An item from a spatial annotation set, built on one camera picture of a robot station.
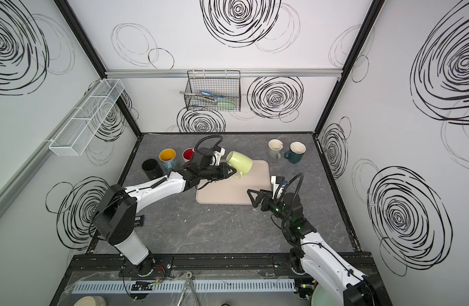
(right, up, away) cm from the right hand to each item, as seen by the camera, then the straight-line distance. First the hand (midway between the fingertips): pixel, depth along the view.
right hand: (253, 195), depth 77 cm
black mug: (-49, +9, +16) cm, 53 cm away
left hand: (-7, +9, +5) cm, 13 cm away
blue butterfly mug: (-43, +15, +22) cm, 50 cm away
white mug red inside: (-33, +16, +23) cm, 43 cm away
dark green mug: (+25, +19, +23) cm, 39 cm away
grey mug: (+14, +20, +27) cm, 37 cm away
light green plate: (+23, -32, -12) cm, 41 cm away
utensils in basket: (-18, +41, +9) cm, 46 cm away
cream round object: (-54, -31, -16) cm, 65 cm away
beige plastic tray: (-9, -3, +23) cm, 25 cm away
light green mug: (-4, +12, +7) cm, 15 cm away
